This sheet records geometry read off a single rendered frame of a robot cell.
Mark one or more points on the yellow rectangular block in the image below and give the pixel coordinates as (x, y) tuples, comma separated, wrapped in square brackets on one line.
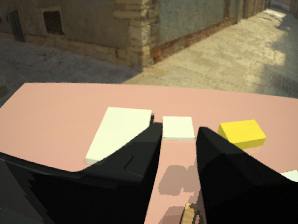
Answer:
[(244, 134)]

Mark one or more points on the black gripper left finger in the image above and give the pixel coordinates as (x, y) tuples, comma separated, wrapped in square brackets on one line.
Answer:
[(115, 190)]

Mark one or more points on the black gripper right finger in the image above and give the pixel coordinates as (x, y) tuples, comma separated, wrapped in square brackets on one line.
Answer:
[(237, 189)]

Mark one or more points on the tan wooden bar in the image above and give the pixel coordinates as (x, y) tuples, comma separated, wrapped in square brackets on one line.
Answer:
[(189, 214)]

